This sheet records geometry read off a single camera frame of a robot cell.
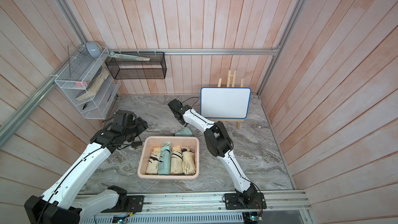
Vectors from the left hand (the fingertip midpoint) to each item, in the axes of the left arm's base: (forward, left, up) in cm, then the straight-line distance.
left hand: (144, 127), depth 78 cm
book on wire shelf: (+19, +27, +12) cm, 35 cm away
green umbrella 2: (+8, -20, -17) cm, 28 cm away
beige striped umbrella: (-13, -17, -12) cm, 24 cm away
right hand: (+20, -21, -15) cm, 33 cm away
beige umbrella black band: (-14, -5, -12) cm, 19 cm away
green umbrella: (-14, -11, -11) cm, 21 cm away
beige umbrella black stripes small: (-14, -23, -12) cm, 30 cm away
